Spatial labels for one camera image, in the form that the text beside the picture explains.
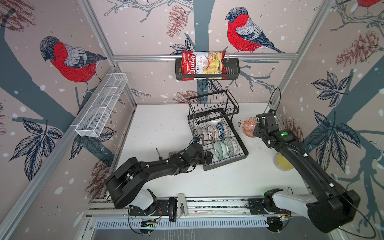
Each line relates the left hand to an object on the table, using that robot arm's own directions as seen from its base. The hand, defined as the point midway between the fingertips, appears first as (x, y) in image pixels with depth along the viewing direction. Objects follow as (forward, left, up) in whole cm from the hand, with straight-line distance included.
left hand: (209, 156), depth 83 cm
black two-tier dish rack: (+28, +1, +12) cm, 30 cm away
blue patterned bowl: (+22, -10, -4) cm, 24 cm away
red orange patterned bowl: (+13, -22, +11) cm, 28 cm away
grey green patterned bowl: (+5, -13, +3) cm, 15 cm away
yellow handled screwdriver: (+4, +31, -8) cm, 32 cm away
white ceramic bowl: (+25, -5, -1) cm, 26 cm away
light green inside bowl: (+3, -6, +2) cm, 7 cm away
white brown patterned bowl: (+14, -3, +3) cm, 15 cm away
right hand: (+8, -26, +14) cm, 31 cm away
